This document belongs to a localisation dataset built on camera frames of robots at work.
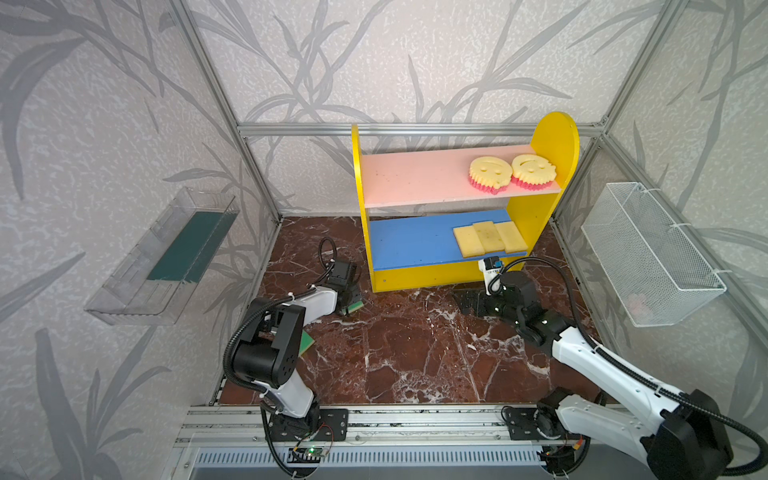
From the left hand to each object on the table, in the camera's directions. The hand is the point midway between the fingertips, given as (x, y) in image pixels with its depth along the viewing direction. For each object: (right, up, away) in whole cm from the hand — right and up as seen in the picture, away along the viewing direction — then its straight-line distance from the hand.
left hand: (356, 284), depth 97 cm
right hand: (+33, +3, -16) cm, 37 cm away
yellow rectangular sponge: (+50, +16, -4) cm, 53 cm away
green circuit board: (-8, -38, -26) cm, 46 cm away
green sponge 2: (-14, -16, -9) cm, 23 cm away
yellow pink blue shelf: (+21, +11, -7) cm, 25 cm away
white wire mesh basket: (+70, +8, -35) cm, 78 cm away
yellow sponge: (+43, +16, -4) cm, 46 cm away
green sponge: (0, -7, -5) cm, 8 cm away
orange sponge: (+36, +14, -5) cm, 39 cm away
